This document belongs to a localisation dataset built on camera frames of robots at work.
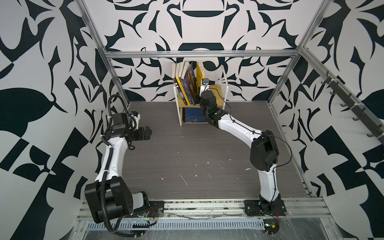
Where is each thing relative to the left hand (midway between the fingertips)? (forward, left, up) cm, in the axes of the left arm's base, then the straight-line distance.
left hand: (141, 130), depth 83 cm
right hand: (+18, -33, +14) cm, 40 cm away
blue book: (+14, -30, -5) cm, 34 cm away
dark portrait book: (+23, -27, +16) cm, 39 cm away
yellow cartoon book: (+15, -22, +18) cm, 32 cm away
